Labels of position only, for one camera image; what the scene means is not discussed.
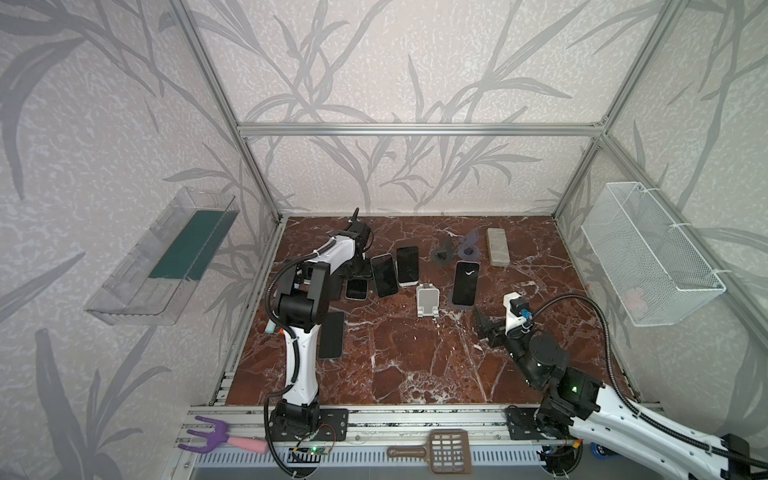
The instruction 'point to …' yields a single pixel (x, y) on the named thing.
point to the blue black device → (601, 452)
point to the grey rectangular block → (498, 247)
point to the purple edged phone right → (466, 283)
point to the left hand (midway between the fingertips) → (361, 275)
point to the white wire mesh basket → (658, 276)
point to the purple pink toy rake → (219, 434)
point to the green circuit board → (318, 450)
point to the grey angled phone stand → (443, 254)
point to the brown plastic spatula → (448, 449)
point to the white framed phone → (356, 289)
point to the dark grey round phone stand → (469, 251)
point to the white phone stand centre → (428, 300)
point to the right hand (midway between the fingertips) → (490, 301)
